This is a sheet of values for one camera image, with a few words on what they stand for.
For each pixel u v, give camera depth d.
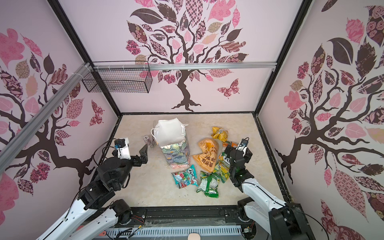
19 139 0.53
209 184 0.79
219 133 0.98
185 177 0.82
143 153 0.61
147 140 0.98
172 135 0.91
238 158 0.62
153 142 1.02
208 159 0.90
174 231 0.70
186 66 0.95
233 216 0.74
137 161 0.60
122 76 0.95
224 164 0.88
